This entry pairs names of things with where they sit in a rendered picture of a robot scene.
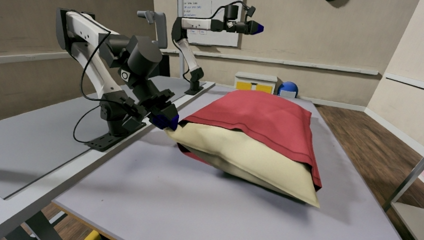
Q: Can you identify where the cream pillow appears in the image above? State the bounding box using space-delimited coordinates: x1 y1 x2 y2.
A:
163 121 320 209

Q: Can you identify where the red pillowcase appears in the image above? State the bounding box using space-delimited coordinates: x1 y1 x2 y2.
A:
178 89 322 192

